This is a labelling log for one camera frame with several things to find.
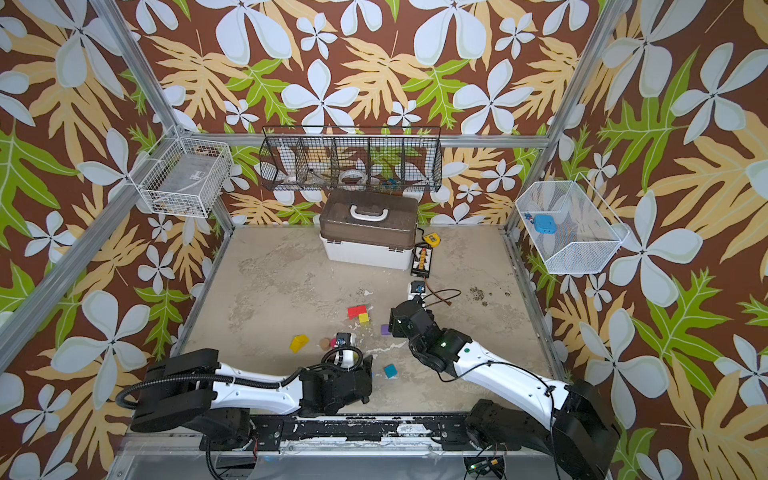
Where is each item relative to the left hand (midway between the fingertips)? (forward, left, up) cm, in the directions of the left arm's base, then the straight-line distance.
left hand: (364, 357), depth 82 cm
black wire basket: (+57, +5, +26) cm, 63 cm away
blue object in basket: (+32, -53, +21) cm, 65 cm away
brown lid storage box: (+35, 0, +15) cm, 38 cm away
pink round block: (+6, +10, -5) cm, 13 cm away
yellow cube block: (+14, +1, -3) cm, 14 cm away
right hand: (+10, -9, +9) cm, 16 cm away
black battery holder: (+37, -19, -3) cm, 42 cm away
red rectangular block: (+16, +4, -3) cm, 17 cm away
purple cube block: (+11, -6, -6) cm, 13 cm away
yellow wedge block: (+6, +20, -3) cm, 21 cm away
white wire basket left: (+42, +54, +29) cm, 74 cm away
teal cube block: (-2, -7, -5) cm, 9 cm away
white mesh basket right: (+29, -59, +22) cm, 69 cm away
